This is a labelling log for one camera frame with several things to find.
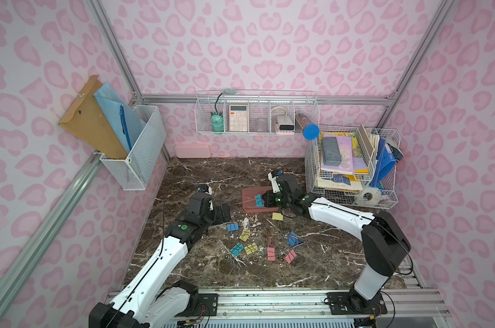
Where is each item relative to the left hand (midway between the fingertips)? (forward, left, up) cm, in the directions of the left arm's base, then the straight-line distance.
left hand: (218, 205), depth 81 cm
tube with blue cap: (+24, -37, +17) cm, 47 cm away
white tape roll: (+12, -70, -9) cm, 72 cm away
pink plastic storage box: (+14, -11, -17) cm, 25 cm away
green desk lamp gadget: (+35, +2, +16) cm, 38 cm away
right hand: (+6, -16, -3) cm, 18 cm away
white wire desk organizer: (+26, -63, +11) cm, 69 cm away
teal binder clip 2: (-12, -7, -14) cm, 20 cm away
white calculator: (+39, -7, +13) cm, 42 cm away
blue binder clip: (-1, -4, -16) cm, 17 cm away
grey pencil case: (+20, -47, +7) cm, 52 cm away
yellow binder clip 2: (-12, -13, -14) cm, 23 cm away
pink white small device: (+32, -28, +14) cm, 45 cm away
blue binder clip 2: (-8, -31, -16) cm, 35 cm away
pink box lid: (+43, +22, -12) cm, 50 cm away
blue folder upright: (+20, -72, +3) cm, 75 cm away
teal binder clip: (+6, -16, -6) cm, 18 cm away
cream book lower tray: (+11, -53, 0) cm, 55 cm away
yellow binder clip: (-6, -10, -15) cm, 19 cm away
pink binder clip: (-14, -21, -15) cm, 29 cm away
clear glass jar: (+37, -17, +10) cm, 42 cm away
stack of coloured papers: (+18, -56, +5) cm, 59 cm away
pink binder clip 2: (-15, -28, -16) cm, 36 cm away
